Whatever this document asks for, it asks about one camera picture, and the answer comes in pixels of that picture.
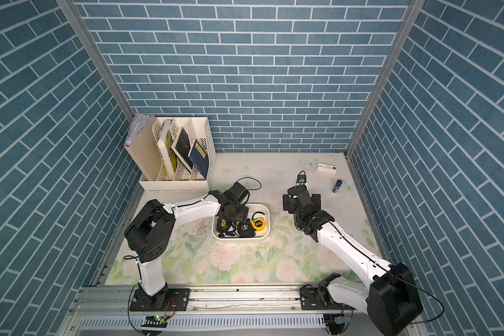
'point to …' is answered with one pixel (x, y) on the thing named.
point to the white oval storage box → (262, 234)
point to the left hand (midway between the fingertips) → (244, 216)
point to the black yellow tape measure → (224, 225)
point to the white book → (164, 143)
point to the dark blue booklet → (200, 158)
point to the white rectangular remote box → (327, 168)
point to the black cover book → (180, 147)
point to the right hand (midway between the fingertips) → (301, 196)
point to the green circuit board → (155, 321)
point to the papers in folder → (138, 122)
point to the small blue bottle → (339, 183)
